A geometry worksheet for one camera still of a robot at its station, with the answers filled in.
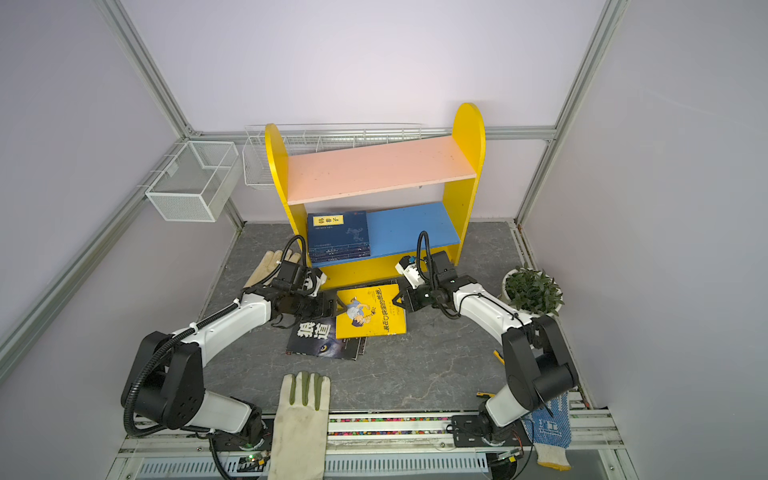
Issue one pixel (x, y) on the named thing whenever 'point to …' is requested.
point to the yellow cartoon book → (370, 311)
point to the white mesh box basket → (197, 181)
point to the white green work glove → (300, 425)
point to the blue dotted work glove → (551, 436)
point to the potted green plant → (532, 292)
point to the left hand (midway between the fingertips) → (336, 314)
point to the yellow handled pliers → (498, 355)
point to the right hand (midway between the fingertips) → (398, 302)
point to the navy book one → (321, 255)
